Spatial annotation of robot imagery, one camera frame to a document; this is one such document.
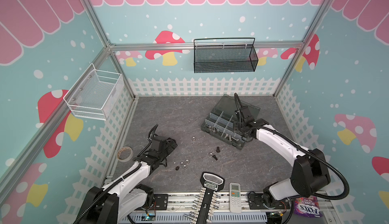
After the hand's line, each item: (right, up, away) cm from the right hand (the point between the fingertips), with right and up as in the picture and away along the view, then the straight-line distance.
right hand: (237, 125), depth 88 cm
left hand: (-39, -13, 0) cm, 41 cm away
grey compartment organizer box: (-7, -1, +9) cm, 11 cm away
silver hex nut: (-26, -9, +8) cm, 29 cm away
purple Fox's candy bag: (+29, -37, -17) cm, 50 cm away
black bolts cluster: (-11, -16, +3) cm, 20 cm away
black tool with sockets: (-18, -35, -14) cm, 42 cm away
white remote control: (-4, -32, -12) cm, 35 cm away
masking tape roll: (-67, -17, +2) cm, 70 cm away
